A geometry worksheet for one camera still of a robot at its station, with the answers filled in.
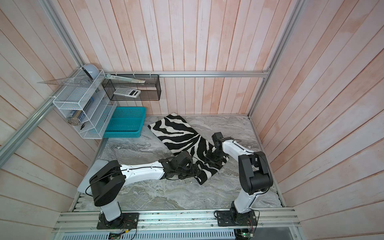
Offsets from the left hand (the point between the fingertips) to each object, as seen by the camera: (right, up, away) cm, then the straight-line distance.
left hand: (196, 175), depth 83 cm
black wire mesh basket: (-32, +56, +24) cm, 68 cm away
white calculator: (-45, +51, +15) cm, 70 cm away
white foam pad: (-64, -7, -1) cm, 64 cm away
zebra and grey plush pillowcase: (-16, +26, +24) cm, 39 cm away
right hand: (+7, +6, +9) cm, 12 cm away
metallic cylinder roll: (-62, +33, -7) cm, 71 cm away
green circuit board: (+23, -24, -14) cm, 36 cm away
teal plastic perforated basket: (-49, +31, +21) cm, 62 cm away
